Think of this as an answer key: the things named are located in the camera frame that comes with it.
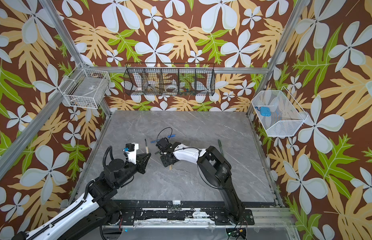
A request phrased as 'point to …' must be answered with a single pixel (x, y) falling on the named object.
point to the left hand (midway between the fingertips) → (150, 152)
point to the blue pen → (155, 141)
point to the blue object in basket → (265, 111)
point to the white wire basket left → (85, 88)
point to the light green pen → (220, 146)
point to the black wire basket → (169, 78)
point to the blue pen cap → (172, 135)
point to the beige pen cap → (170, 167)
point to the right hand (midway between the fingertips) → (167, 162)
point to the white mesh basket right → (287, 115)
